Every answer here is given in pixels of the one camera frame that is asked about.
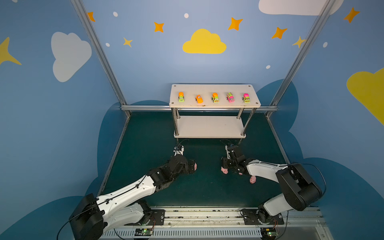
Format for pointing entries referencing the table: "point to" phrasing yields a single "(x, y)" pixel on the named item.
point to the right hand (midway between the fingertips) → (225, 158)
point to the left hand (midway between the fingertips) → (190, 161)
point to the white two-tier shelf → (212, 126)
